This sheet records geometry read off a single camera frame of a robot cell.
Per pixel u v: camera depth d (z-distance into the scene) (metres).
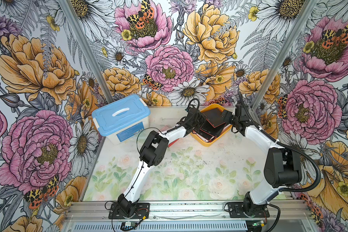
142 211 0.74
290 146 0.87
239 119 0.72
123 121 0.91
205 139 1.00
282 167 0.47
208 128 0.99
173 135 0.69
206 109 1.13
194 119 0.83
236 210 0.74
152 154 0.61
